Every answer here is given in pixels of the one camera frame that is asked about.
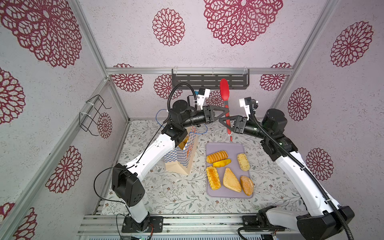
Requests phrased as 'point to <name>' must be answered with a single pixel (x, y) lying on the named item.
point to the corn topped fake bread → (213, 178)
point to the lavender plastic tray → (233, 150)
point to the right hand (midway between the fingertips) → (221, 119)
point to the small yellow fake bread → (221, 163)
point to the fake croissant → (243, 161)
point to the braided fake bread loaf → (217, 156)
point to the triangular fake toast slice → (231, 181)
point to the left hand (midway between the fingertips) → (226, 112)
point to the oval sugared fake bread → (247, 185)
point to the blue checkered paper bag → (180, 159)
